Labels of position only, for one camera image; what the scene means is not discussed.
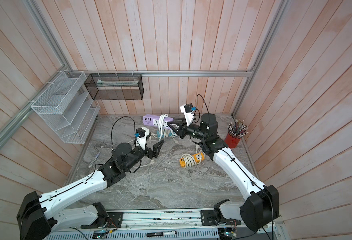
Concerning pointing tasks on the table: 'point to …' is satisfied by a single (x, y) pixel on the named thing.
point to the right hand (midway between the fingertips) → (169, 122)
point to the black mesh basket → (115, 86)
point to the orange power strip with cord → (188, 160)
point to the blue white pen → (97, 156)
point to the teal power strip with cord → (165, 133)
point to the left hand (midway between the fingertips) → (157, 139)
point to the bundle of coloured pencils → (239, 130)
